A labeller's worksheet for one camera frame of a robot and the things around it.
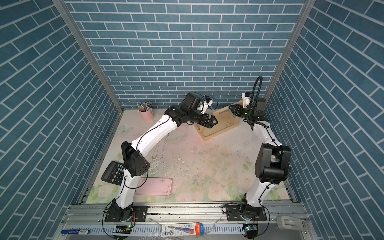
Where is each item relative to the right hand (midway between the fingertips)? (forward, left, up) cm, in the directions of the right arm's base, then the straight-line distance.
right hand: (232, 107), depth 89 cm
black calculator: (-37, +66, -22) cm, 79 cm away
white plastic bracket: (-54, -25, -21) cm, 63 cm away
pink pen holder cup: (+5, +58, -17) cm, 61 cm away
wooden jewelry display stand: (+6, +1, -19) cm, 20 cm away
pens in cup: (+9, +61, -12) cm, 63 cm away
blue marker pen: (-65, +72, -23) cm, 99 cm away
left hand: (-13, +10, +2) cm, 17 cm away
